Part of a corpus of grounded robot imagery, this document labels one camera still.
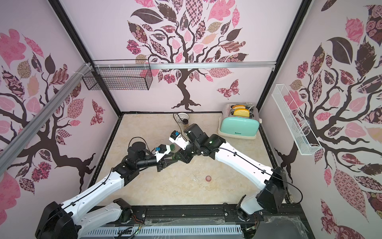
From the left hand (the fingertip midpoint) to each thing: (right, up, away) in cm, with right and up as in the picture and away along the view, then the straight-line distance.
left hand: (175, 159), depth 74 cm
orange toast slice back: (+40, +30, +23) cm, 55 cm away
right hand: (+2, +2, -2) cm, 3 cm away
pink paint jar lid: (+18, -14, +12) cm, 26 cm away
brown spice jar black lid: (+3, +20, +29) cm, 35 cm away
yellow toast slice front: (+41, +26, +20) cm, 52 cm away
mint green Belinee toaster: (+40, +20, +22) cm, 50 cm away
